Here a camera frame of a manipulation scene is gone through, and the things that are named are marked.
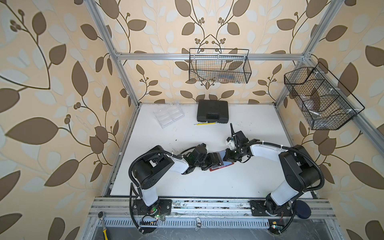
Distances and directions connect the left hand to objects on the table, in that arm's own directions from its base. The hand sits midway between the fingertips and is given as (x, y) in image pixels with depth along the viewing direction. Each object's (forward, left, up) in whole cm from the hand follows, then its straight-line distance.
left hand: (218, 159), depth 86 cm
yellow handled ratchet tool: (-27, +59, -5) cm, 65 cm away
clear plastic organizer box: (+36, +34, 0) cm, 49 cm away
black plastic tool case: (+39, +1, 0) cm, 39 cm away
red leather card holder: (-1, -5, -5) cm, 7 cm away
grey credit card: (+1, 0, -3) cm, 3 cm away
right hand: (+2, -4, -5) cm, 7 cm away
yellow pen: (+30, +7, -4) cm, 31 cm away
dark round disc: (-25, -40, -3) cm, 47 cm away
